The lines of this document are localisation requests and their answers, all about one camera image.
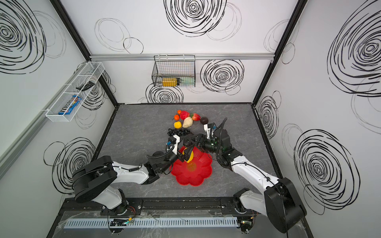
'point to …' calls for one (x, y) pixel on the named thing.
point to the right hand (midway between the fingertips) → (190, 140)
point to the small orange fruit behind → (179, 111)
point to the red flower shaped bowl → (194, 172)
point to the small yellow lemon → (177, 125)
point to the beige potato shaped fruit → (187, 122)
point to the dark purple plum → (204, 120)
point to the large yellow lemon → (191, 155)
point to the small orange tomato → (176, 117)
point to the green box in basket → (187, 81)
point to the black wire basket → (174, 71)
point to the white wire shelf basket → (91, 72)
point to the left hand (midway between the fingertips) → (188, 142)
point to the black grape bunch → (172, 132)
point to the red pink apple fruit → (184, 114)
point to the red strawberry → (196, 117)
